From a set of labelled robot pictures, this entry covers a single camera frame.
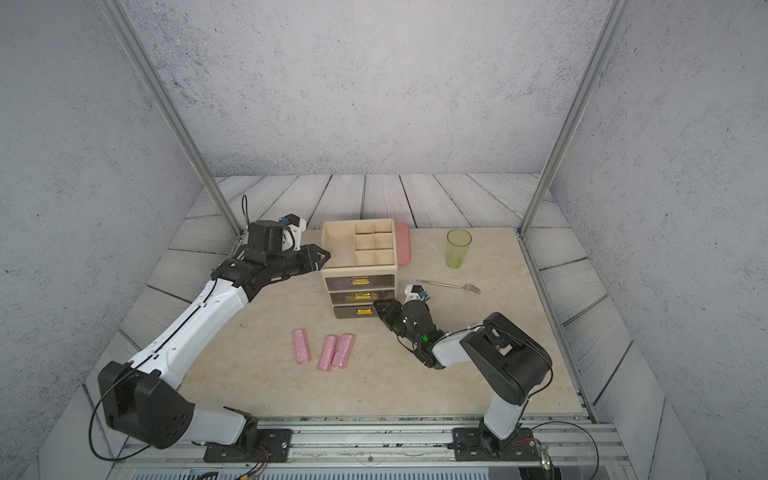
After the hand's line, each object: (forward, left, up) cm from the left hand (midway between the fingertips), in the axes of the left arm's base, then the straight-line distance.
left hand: (330, 255), depth 79 cm
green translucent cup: (+16, -38, -15) cm, 44 cm away
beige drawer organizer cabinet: (-2, -8, -3) cm, 9 cm away
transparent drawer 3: (-4, -5, -21) cm, 22 cm away
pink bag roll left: (-13, +11, -25) cm, 31 cm away
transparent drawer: (-4, -7, -7) cm, 11 cm away
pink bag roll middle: (-15, +3, -26) cm, 30 cm away
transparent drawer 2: (-4, -7, -14) cm, 16 cm away
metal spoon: (+8, -41, -27) cm, 50 cm away
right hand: (-5, -11, -16) cm, 20 cm away
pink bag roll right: (-16, -1, -25) cm, 30 cm away
